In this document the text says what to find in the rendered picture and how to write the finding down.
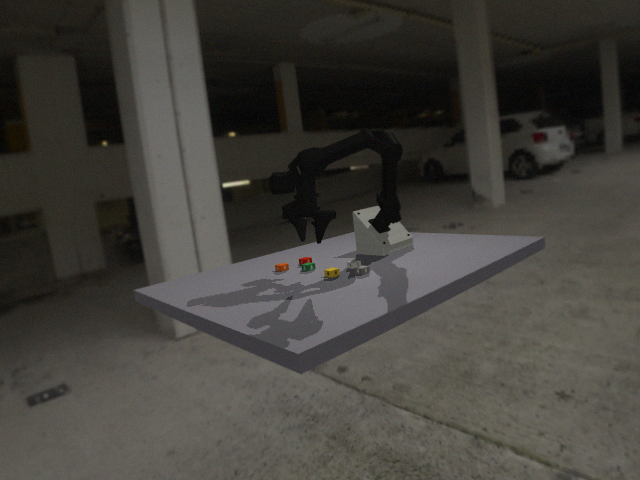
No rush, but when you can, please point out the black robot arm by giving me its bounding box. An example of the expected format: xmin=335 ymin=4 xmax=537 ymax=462
xmin=269 ymin=128 xmax=403 ymax=233

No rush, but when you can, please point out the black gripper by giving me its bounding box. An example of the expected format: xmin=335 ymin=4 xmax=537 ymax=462
xmin=282 ymin=190 xmax=336 ymax=244

